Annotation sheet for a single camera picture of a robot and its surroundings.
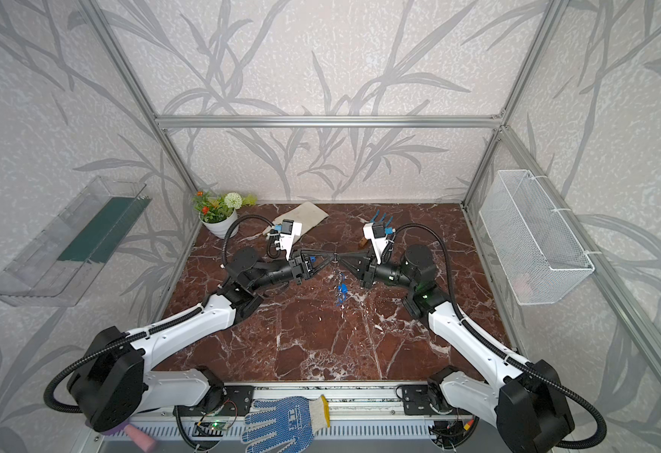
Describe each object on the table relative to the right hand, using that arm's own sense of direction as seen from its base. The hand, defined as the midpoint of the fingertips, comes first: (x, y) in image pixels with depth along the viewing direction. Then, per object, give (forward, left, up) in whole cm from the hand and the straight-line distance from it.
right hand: (339, 258), depth 68 cm
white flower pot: (+29, +46, -23) cm, 59 cm away
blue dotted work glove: (-29, +13, -28) cm, 43 cm away
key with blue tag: (+6, 0, -29) cm, 30 cm away
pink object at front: (-34, +47, -26) cm, 64 cm away
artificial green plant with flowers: (+31, +44, -15) cm, 56 cm away
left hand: (-3, +2, +1) cm, 3 cm away
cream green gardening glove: (+41, +15, -29) cm, 52 cm away
